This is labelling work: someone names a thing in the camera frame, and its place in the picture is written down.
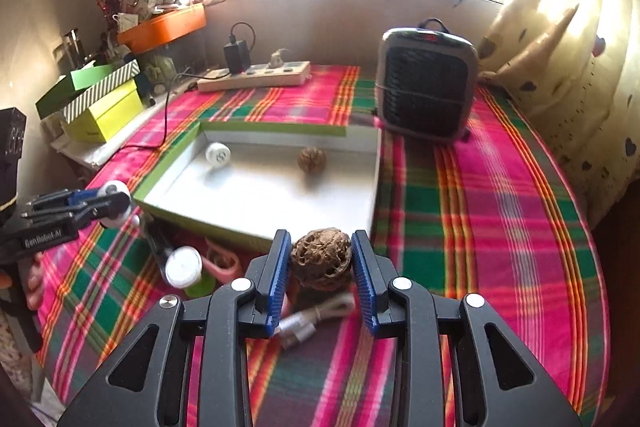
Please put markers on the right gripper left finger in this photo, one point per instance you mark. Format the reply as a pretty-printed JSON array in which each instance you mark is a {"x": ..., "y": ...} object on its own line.
[{"x": 145, "y": 380}]

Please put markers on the striped box lid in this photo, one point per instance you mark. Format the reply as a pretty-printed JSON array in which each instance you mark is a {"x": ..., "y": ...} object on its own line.
[{"x": 103, "y": 87}]

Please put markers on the cream heart curtain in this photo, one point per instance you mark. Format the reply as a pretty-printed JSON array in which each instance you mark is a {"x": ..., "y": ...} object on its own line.
[{"x": 572, "y": 67}]

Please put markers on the small beige figurine plug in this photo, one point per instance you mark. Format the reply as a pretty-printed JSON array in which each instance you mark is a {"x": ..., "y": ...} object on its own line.
[{"x": 276, "y": 58}]

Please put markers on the orange tray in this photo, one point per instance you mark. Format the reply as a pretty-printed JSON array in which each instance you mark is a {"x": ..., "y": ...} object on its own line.
[{"x": 163, "y": 29}]

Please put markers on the green white shallow box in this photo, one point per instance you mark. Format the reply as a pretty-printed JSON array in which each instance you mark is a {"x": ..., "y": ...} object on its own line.
[{"x": 262, "y": 189}]

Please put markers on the beige power strip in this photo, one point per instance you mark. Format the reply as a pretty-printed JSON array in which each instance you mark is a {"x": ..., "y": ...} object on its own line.
[{"x": 290, "y": 74}]

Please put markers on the brown walnut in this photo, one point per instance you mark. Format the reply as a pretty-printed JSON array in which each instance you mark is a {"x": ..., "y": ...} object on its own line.
[
  {"x": 322, "y": 260},
  {"x": 311, "y": 160}
]

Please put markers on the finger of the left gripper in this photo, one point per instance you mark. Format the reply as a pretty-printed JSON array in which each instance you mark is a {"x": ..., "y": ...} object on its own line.
[
  {"x": 76, "y": 218},
  {"x": 66, "y": 199}
]

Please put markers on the pink clip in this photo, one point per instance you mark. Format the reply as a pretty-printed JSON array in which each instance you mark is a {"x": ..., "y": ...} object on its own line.
[{"x": 224, "y": 265}]

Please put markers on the person left hand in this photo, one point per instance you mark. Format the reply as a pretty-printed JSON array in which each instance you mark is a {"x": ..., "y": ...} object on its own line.
[{"x": 34, "y": 288}]

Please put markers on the brown walnut in box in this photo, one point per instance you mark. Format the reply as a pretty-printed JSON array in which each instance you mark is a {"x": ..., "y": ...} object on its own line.
[{"x": 311, "y": 160}]

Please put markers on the white black space heater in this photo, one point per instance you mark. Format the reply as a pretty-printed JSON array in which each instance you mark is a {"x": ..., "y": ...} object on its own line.
[{"x": 425, "y": 82}]

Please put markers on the black charger adapter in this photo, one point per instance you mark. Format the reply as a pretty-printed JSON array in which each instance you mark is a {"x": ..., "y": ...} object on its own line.
[{"x": 237, "y": 56}]

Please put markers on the pink plaid tablecloth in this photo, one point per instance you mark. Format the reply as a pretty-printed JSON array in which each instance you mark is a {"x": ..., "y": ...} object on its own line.
[{"x": 490, "y": 215}]

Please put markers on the green bottle white cap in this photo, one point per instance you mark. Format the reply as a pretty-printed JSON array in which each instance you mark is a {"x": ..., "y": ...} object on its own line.
[{"x": 184, "y": 270}]

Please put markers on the white side shelf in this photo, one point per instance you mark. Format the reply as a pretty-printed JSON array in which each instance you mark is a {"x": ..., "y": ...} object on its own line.
[{"x": 93, "y": 156}]

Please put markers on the green paper box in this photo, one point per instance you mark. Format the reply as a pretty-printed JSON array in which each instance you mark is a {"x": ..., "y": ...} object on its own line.
[{"x": 69, "y": 87}]

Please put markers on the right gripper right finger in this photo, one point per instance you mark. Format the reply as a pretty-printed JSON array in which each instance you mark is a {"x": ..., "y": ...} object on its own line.
[{"x": 497, "y": 380}]

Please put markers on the white panda round holder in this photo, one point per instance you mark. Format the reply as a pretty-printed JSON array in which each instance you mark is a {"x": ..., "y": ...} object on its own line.
[{"x": 119, "y": 204}]

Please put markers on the yellow shoe box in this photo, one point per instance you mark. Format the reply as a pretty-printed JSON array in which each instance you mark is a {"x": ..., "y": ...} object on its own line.
[{"x": 101, "y": 121}]

